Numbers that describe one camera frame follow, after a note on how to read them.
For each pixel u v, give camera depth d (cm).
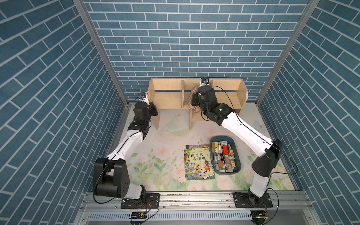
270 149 46
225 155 89
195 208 72
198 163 87
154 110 76
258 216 70
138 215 72
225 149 91
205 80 63
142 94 71
